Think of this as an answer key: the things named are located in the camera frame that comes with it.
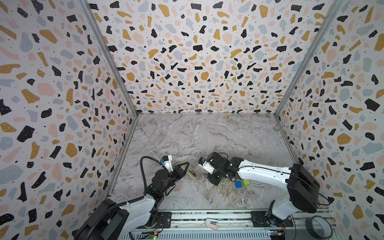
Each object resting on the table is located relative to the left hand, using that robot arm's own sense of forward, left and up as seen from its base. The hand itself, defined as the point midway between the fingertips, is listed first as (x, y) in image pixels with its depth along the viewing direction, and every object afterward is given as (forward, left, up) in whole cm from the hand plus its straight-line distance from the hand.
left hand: (189, 163), depth 80 cm
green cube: (-7, -31, -10) cm, 34 cm away
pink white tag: (-26, -11, -11) cm, 31 cm away
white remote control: (-4, -2, -5) cm, 7 cm away
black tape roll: (-30, -65, -10) cm, 72 cm away
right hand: (-5, -9, -6) cm, 12 cm away
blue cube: (-8, -27, -13) cm, 31 cm away
